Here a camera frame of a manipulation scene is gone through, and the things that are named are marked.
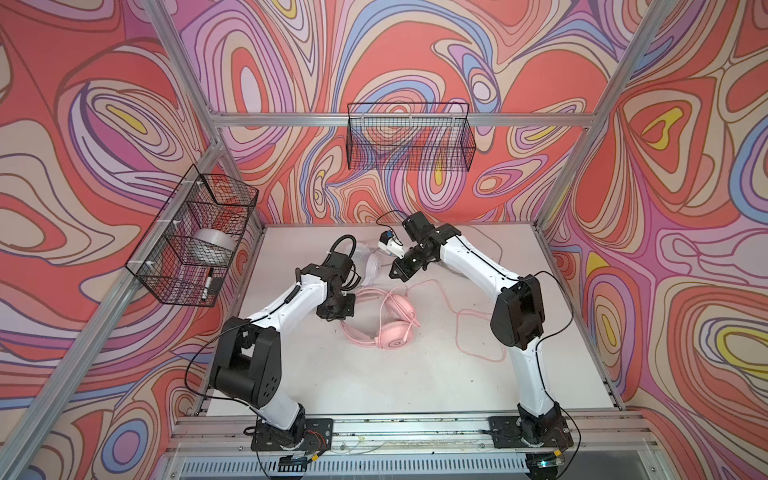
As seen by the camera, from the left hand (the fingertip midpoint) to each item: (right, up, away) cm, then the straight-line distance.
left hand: (349, 312), depth 88 cm
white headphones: (+5, +15, +9) cm, 18 cm away
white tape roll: (-30, +20, -18) cm, 40 cm away
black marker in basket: (-33, +10, -15) cm, 38 cm away
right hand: (+14, +10, +2) cm, 18 cm away
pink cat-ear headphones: (+10, 0, -8) cm, 12 cm away
